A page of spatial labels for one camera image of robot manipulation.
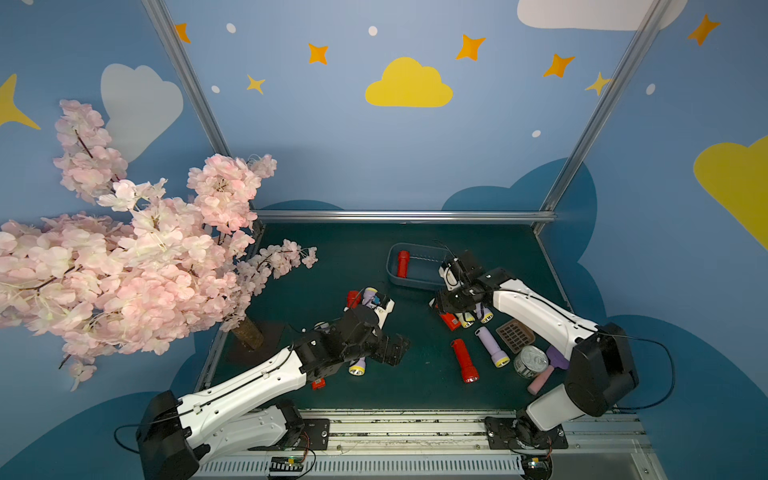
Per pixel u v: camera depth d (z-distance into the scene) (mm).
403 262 1074
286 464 730
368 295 1048
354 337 553
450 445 735
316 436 748
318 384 801
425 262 1105
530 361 801
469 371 821
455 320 925
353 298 1000
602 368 441
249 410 467
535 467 734
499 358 843
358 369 826
